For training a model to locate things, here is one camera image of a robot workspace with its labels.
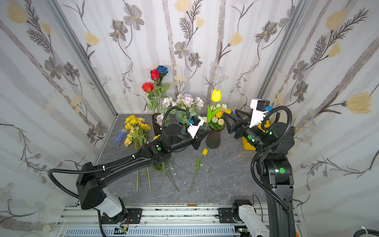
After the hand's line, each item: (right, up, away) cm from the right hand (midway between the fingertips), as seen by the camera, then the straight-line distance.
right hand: (237, 117), depth 51 cm
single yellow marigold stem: (-32, -30, +38) cm, 58 cm away
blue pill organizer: (-68, -10, +53) cm, 87 cm away
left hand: (-8, -5, +14) cm, 17 cm away
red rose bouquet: (-37, +19, +36) cm, 55 cm away
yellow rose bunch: (-55, -4, +52) cm, 75 cm away
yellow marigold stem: (-40, -10, +45) cm, 61 cm away
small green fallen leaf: (-6, -29, +40) cm, 50 cm away
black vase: (-40, -6, +47) cm, 62 cm away
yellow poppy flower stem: (-48, -35, +35) cm, 69 cm away
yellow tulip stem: (-8, -20, +45) cm, 50 cm away
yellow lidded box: (+22, -16, +48) cm, 56 cm away
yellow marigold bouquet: (-21, +9, +29) cm, 37 cm away
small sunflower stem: (-36, -28, +37) cm, 59 cm away
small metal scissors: (-68, -18, +50) cm, 87 cm away
